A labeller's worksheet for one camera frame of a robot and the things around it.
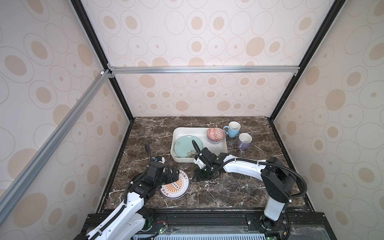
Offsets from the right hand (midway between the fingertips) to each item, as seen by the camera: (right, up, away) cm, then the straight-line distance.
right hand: (195, 180), depth 84 cm
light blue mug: (+26, +29, +18) cm, 43 cm away
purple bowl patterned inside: (+14, +25, +20) cm, 35 cm away
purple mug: (+34, +21, +19) cm, 44 cm away
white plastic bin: (+5, +26, +23) cm, 35 cm away
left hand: (-10, +6, -2) cm, 12 cm away
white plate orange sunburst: (-10, -5, 0) cm, 11 cm away
